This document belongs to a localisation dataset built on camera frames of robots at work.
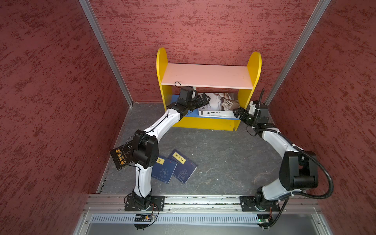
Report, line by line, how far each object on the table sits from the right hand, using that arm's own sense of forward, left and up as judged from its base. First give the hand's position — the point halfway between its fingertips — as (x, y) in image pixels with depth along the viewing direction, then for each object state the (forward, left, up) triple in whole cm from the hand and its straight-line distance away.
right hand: (236, 114), depth 90 cm
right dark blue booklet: (-28, +34, -16) cm, 46 cm away
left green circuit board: (-51, +56, -19) cm, 78 cm away
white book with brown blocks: (+1, +8, 0) cm, 8 cm away
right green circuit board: (-53, -6, -19) cm, 57 cm away
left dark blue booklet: (-28, +46, -15) cm, 56 cm away
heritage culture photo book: (+9, +9, +2) cm, 13 cm away
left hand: (+4, +20, +8) cm, 22 cm away
